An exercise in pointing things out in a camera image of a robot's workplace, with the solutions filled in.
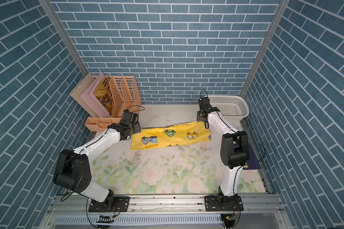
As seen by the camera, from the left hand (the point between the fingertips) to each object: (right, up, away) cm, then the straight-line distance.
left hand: (138, 127), depth 91 cm
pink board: (-29, +19, -4) cm, 35 cm away
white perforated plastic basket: (+72, +14, +29) cm, 79 cm away
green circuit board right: (+54, -44, -20) cm, 72 cm away
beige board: (-37, +22, -3) cm, 43 cm away
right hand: (+45, +6, +6) cm, 46 cm away
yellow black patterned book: (-26, +23, +7) cm, 35 cm away
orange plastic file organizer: (-15, +27, +21) cm, 37 cm away
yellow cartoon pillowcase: (+9, -8, +6) cm, 14 cm away
